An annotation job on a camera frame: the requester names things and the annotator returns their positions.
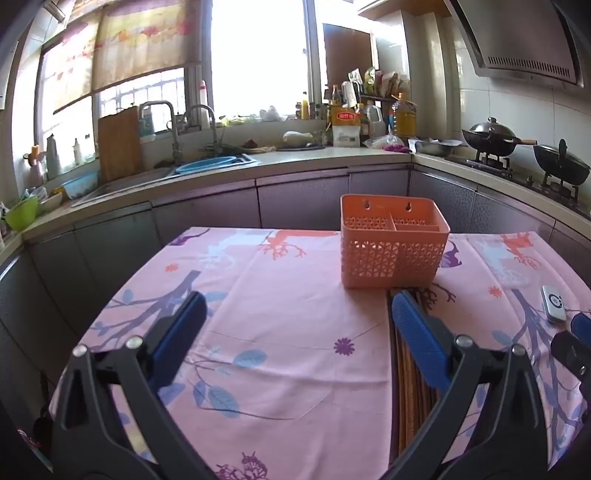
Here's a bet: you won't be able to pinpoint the white plastic jug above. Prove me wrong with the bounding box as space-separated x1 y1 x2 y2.
367 104 387 138

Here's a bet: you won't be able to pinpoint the white power bank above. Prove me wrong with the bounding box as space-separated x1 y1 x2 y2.
541 285 568 324

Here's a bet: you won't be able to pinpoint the steel tray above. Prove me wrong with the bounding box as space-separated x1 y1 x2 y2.
414 138 463 157

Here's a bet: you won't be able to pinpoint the black wok with wooden handle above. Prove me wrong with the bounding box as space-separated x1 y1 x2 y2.
462 117 539 158

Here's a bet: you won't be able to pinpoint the black gas stove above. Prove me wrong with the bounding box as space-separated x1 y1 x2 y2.
445 152 591 209

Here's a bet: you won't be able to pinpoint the pink printed tablecloth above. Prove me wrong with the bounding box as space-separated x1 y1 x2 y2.
48 225 591 480

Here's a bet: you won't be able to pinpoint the steel range hood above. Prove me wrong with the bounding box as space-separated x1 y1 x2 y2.
445 0 585 86

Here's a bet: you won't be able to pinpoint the yellow and white carton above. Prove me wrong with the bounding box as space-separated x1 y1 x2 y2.
329 106 361 148

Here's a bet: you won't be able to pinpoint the blue plastic basin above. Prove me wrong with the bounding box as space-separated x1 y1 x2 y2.
175 156 238 175

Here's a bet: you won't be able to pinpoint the blue plastic strainer basket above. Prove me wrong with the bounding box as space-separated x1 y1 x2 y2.
62 172 100 200

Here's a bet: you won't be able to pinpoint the curved chrome faucet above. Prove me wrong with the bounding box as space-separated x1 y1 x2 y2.
184 104 221 148

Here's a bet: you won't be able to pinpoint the green onions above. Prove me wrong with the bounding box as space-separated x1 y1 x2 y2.
201 143 246 156

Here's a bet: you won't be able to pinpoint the rack of food packets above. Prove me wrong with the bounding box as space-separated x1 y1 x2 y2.
347 67 411 100

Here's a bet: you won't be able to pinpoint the wooden cutting board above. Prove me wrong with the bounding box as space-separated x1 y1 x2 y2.
97 107 144 183

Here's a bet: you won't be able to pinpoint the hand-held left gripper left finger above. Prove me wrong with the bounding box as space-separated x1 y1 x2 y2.
51 291 208 480

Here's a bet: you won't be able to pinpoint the yellow cooking oil bottle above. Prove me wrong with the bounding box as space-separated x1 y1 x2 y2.
392 93 419 139

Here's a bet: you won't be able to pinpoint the white bottle with red cap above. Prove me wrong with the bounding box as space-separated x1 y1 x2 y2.
198 79 210 130

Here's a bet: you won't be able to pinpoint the brown board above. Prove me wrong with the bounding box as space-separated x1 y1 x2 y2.
322 23 380 86

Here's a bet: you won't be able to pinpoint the green plastic bowl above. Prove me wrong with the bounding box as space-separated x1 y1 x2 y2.
4 196 40 232

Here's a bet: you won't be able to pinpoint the bundle of dark chopsticks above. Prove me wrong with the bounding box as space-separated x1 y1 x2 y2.
385 287 445 464

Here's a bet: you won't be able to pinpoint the orange plastic utensil basket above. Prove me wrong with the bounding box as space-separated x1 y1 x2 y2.
340 194 451 291

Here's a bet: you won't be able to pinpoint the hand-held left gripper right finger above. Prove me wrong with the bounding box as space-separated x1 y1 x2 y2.
390 290 550 480

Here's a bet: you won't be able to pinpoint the white thermos flask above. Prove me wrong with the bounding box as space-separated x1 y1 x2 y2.
46 134 62 180

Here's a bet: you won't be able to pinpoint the steel kitchen sink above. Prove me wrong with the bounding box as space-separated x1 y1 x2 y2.
71 154 259 207

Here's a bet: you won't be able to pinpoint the clear plastic bag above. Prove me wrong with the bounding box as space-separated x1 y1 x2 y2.
362 133 405 149

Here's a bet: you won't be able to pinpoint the tall chrome faucet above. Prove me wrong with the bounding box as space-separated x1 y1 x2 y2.
139 100 184 166

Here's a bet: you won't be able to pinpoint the large printed roller blind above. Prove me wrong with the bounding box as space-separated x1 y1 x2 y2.
90 0 204 94

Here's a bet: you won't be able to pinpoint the narrow printed roller blind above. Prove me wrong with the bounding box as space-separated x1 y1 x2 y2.
38 9 100 114

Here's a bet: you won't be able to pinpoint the black pot with lid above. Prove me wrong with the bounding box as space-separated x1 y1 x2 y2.
533 138 591 186

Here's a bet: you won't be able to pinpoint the kitchen window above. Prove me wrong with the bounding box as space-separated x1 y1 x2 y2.
34 0 322 158

